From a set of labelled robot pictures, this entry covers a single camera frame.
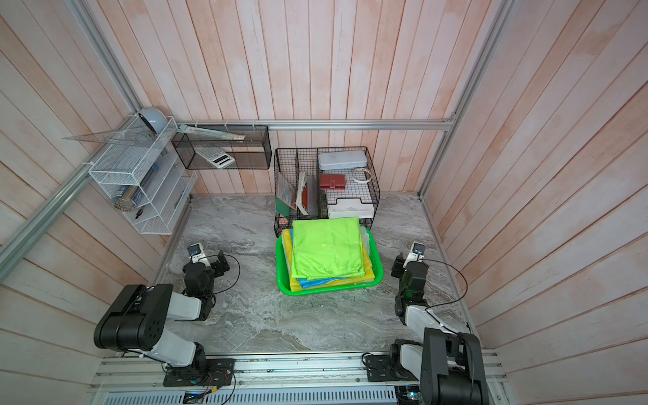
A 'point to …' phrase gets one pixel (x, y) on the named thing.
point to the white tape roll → (361, 180)
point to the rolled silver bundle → (126, 197)
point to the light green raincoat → (326, 249)
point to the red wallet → (332, 181)
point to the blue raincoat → (317, 282)
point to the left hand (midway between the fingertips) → (212, 255)
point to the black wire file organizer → (298, 187)
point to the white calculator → (216, 156)
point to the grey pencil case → (337, 159)
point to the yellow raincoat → (368, 276)
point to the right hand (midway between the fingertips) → (409, 252)
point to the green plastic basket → (338, 289)
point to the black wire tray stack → (369, 191)
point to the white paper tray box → (350, 207)
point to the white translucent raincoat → (365, 237)
